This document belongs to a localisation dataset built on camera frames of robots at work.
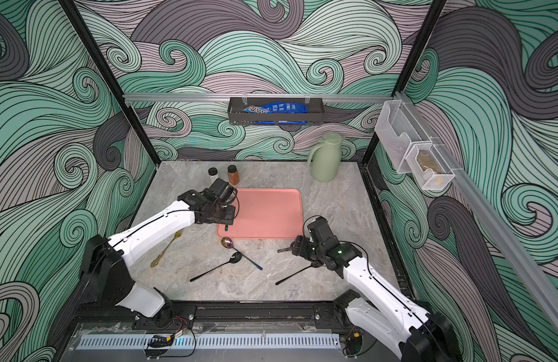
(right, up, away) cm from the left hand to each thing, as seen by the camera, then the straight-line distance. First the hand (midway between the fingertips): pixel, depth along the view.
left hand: (231, 213), depth 83 cm
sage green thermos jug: (+40, +22, +18) cm, 49 cm away
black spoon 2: (+31, -20, +2) cm, 37 cm away
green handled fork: (-4, -8, +12) cm, 15 cm away
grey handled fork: (+21, -16, +7) cm, 27 cm away
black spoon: (+2, -18, +2) cm, 18 cm away
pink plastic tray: (+13, -3, +17) cm, 22 cm away
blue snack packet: (+18, +43, +9) cm, 47 cm away
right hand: (+27, -12, -2) cm, 29 cm away
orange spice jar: (-3, +15, +23) cm, 27 cm away
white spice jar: (-13, +16, +21) cm, 29 cm away
